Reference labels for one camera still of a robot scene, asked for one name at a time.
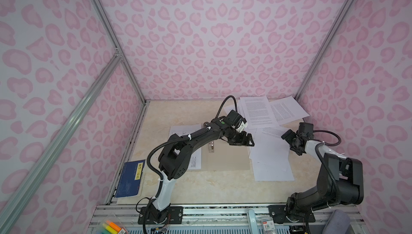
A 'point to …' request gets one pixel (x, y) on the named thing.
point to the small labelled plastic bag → (268, 226)
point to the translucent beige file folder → (215, 154)
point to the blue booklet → (130, 178)
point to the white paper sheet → (271, 158)
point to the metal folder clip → (211, 146)
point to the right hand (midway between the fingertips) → (289, 138)
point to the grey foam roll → (338, 223)
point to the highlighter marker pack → (109, 227)
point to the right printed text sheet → (287, 109)
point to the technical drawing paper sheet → (196, 160)
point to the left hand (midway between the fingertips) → (250, 142)
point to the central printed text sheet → (258, 112)
